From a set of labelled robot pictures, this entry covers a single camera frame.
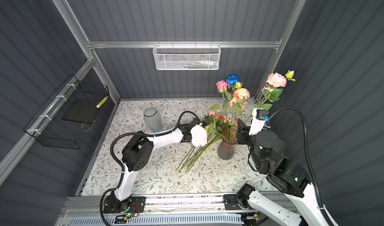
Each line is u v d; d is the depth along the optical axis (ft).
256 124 1.54
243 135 1.61
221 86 2.29
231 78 2.28
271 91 2.07
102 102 2.67
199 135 1.78
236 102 2.31
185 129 2.43
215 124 3.45
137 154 1.77
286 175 1.26
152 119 2.98
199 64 3.05
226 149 2.69
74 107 2.53
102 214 2.23
